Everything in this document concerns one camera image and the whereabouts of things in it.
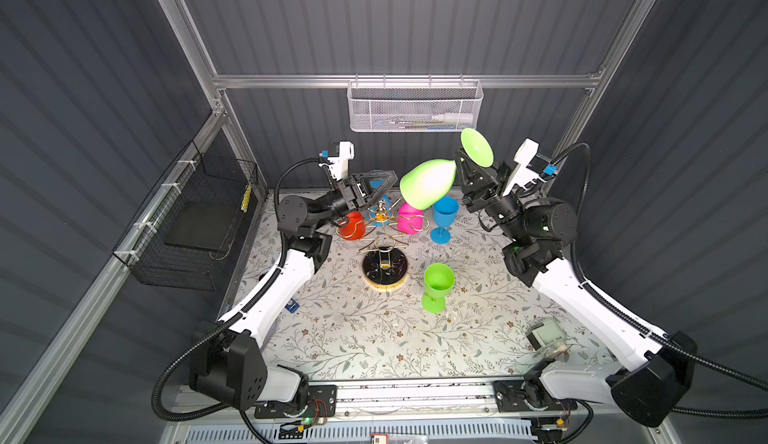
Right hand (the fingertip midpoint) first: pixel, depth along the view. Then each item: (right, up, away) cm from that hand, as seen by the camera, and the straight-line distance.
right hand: (460, 159), depth 49 cm
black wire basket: (-62, -14, +23) cm, 68 cm away
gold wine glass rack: (-13, -25, +47) cm, 55 cm away
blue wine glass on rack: (-14, -9, +26) cm, 31 cm away
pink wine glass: (-6, -10, +38) cm, 40 cm away
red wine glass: (-22, -12, +37) cm, 45 cm away
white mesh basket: (-2, +37, +74) cm, 83 cm away
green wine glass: (+3, -28, +38) cm, 47 cm away
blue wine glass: (+6, -7, +44) cm, 45 cm away
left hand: (-10, -3, +6) cm, 12 cm away
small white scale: (+30, -41, +28) cm, 58 cm away
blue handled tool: (-41, -37, +39) cm, 68 cm away
